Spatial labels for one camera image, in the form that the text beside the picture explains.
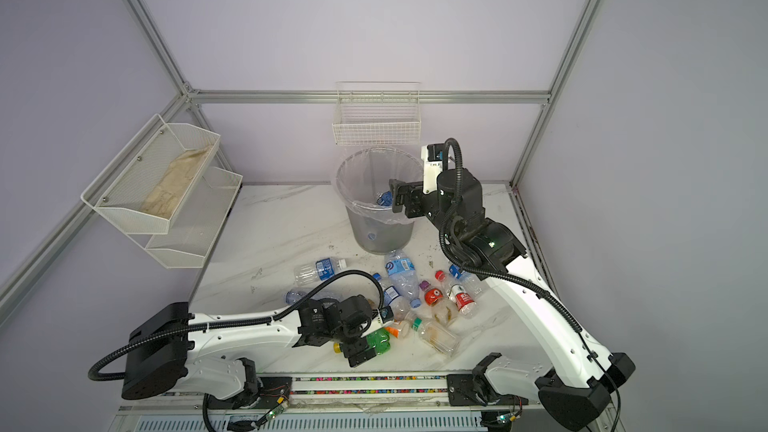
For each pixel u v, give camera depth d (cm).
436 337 82
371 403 73
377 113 96
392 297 84
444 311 87
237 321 47
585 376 37
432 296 86
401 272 91
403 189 55
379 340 79
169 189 78
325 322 58
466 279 91
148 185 77
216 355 45
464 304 82
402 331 78
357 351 69
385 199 101
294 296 89
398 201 56
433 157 51
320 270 90
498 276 41
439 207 56
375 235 93
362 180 97
